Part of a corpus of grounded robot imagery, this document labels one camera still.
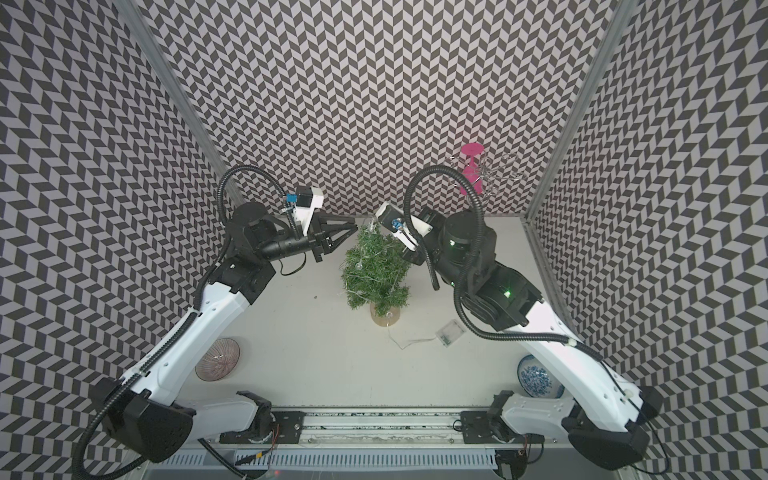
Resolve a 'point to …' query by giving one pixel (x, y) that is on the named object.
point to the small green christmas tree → (375, 271)
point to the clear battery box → (451, 332)
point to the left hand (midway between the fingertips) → (354, 227)
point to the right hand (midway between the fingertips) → (405, 215)
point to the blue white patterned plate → (536, 381)
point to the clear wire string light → (376, 273)
